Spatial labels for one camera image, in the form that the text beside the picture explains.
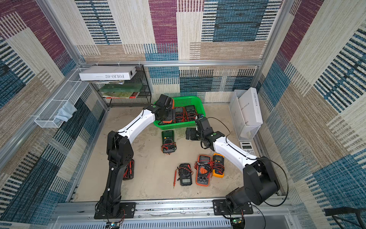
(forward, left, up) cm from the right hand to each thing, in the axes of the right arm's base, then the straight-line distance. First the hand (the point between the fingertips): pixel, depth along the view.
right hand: (192, 130), depth 88 cm
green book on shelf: (+25, +47, +12) cm, 54 cm away
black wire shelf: (+39, +39, -8) cm, 56 cm away
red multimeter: (+18, +8, -8) cm, 21 cm away
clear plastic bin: (+3, -34, -7) cm, 35 cm away
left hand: (+14, +15, 0) cm, 21 cm away
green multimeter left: (-4, +15, -11) cm, 19 cm away
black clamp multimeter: (-23, +5, -10) cm, 25 cm away
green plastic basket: (+27, +3, -10) cm, 29 cm away
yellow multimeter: (-17, -15, -11) cm, 25 cm away
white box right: (+14, -37, +5) cm, 40 cm away
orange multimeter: (-18, -6, -9) cm, 21 cm away
